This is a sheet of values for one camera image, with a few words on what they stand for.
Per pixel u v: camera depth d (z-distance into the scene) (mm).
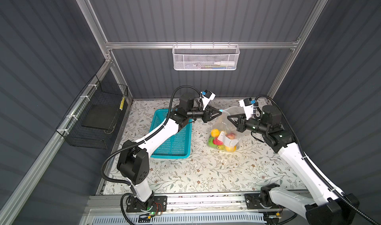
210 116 693
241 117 639
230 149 849
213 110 706
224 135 788
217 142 848
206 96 666
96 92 789
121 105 823
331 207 366
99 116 770
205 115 679
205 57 1238
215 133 872
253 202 736
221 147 857
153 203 724
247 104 613
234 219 770
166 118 578
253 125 608
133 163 450
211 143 892
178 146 937
